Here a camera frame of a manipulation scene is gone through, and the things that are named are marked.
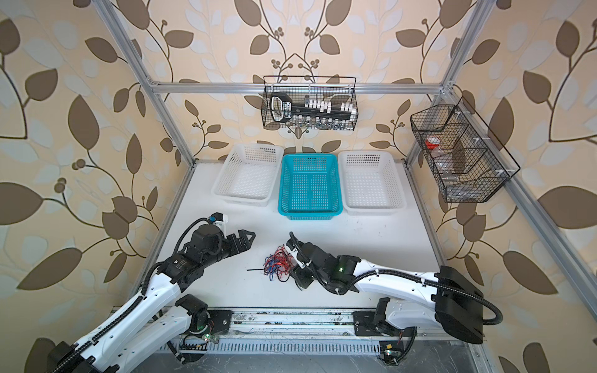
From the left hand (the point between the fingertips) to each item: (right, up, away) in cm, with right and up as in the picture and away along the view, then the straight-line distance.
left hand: (243, 235), depth 79 cm
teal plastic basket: (+23, +17, +32) cm, 43 cm away
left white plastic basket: (-7, +23, +36) cm, 43 cm away
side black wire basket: (+74, +23, -5) cm, 78 cm away
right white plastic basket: (+53, +19, +33) cm, 65 cm away
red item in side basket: (+66, +33, +1) cm, 74 cm away
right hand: (+18, -11, -1) cm, 21 cm away
